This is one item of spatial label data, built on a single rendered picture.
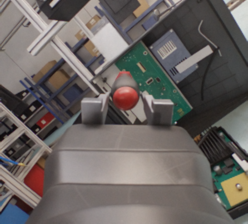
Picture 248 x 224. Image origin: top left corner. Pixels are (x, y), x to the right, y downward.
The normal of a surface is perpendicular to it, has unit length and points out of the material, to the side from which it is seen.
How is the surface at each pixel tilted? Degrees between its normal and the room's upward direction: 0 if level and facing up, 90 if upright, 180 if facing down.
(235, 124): 0
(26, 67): 90
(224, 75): 90
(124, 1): 98
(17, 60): 90
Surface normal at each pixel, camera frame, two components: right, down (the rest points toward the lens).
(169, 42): 0.01, 0.29
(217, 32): -0.30, 0.52
